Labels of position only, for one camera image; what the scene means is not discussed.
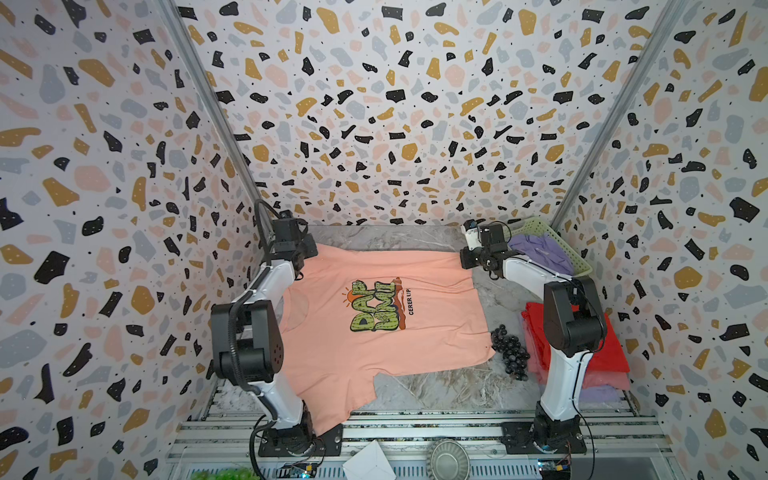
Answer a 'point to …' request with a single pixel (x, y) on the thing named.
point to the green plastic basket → (537, 226)
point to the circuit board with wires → (298, 470)
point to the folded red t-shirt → (609, 356)
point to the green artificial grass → (228, 474)
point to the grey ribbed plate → (448, 459)
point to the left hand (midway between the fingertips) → (302, 236)
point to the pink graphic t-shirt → (359, 311)
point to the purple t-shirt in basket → (541, 248)
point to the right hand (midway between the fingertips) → (460, 244)
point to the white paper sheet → (369, 463)
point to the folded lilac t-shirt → (600, 393)
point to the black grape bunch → (514, 356)
